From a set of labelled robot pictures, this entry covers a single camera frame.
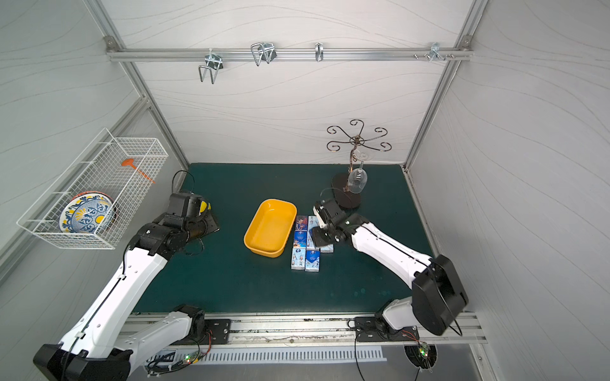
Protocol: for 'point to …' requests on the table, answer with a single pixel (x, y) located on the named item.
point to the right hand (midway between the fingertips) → (318, 236)
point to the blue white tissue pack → (312, 261)
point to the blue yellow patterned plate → (90, 212)
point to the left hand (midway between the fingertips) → (214, 220)
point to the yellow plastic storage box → (269, 227)
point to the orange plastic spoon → (129, 162)
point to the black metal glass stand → (341, 190)
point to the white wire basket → (100, 170)
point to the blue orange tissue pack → (300, 239)
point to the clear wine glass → (357, 179)
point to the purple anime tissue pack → (302, 223)
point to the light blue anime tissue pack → (299, 258)
